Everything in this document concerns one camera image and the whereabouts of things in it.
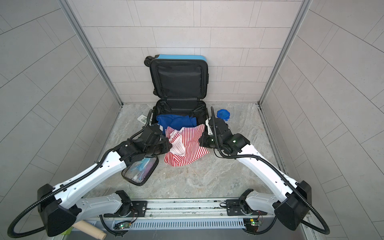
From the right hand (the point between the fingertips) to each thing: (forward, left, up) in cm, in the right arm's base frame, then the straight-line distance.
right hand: (196, 141), depth 72 cm
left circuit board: (-30, +34, -17) cm, 48 cm away
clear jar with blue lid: (+24, -18, -8) cm, 31 cm away
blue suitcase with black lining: (+43, +8, +2) cm, 44 cm away
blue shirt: (+24, +14, -13) cm, 31 cm away
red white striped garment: (0, +6, -5) cm, 7 cm away
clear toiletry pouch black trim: (-5, +33, -18) cm, 38 cm away
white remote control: (+32, +38, -17) cm, 52 cm away
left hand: (0, +10, -2) cm, 10 cm away
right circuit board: (-33, -23, -22) cm, 46 cm away
